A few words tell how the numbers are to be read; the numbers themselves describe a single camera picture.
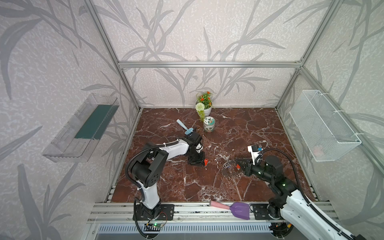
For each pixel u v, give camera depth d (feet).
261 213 2.40
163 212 2.39
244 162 2.34
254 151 2.29
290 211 1.96
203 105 3.38
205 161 2.99
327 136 2.06
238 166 2.58
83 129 2.23
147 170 1.58
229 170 2.90
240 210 2.43
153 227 2.35
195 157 2.59
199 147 2.74
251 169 2.26
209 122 3.33
